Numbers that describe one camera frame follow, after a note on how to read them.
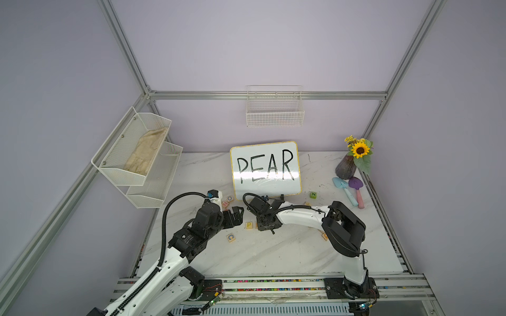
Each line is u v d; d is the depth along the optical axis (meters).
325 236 0.50
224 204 0.97
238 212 0.68
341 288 0.74
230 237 0.86
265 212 0.67
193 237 0.54
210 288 0.74
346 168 1.05
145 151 0.80
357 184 1.04
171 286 0.59
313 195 1.00
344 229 0.50
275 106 0.95
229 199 0.98
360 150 0.90
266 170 0.98
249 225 0.90
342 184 1.04
